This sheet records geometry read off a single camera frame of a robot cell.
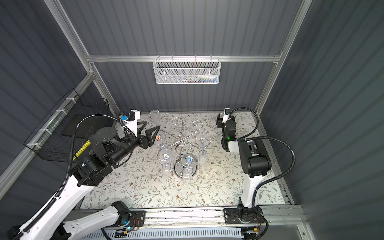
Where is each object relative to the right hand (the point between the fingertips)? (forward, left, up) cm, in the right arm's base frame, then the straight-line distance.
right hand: (226, 114), depth 95 cm
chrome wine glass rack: (-31, +25, +13) cm, 42 cm away
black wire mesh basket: (-30, +84, +15) cm, 90 cm away
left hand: (-29, +36, +24) cm, 52 cm away
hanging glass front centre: (-40, +22, +14) cm, 47 cm away
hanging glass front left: (-38, +32, +14) cm, 51 cm away
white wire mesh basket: (+48, +28, +3) cm, 56 cm away
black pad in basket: (-22, +71, +15) cm, 76 cm away
